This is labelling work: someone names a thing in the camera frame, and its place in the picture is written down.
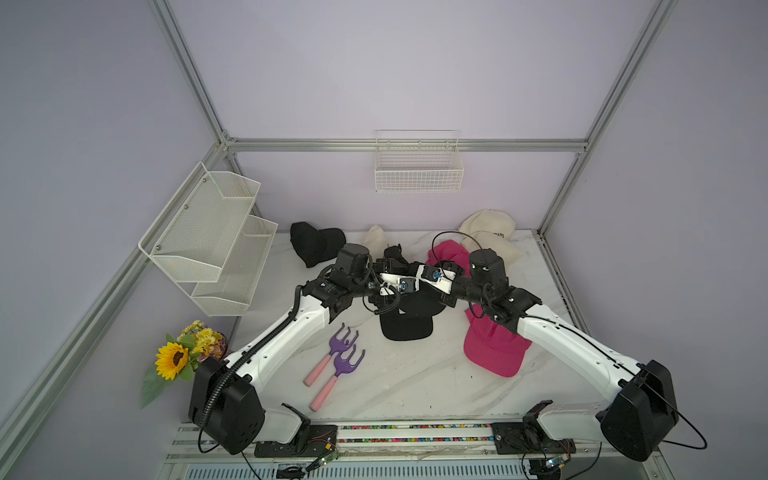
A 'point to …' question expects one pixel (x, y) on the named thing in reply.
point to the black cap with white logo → (412, 317)
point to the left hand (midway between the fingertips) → (397, 277)
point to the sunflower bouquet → (178, 358)
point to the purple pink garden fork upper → (335, 345)
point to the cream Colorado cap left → (375, 242)
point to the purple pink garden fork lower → (341, 365)
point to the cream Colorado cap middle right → (506, 249)
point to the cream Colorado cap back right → (488, 219)
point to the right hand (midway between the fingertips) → (427, 277)
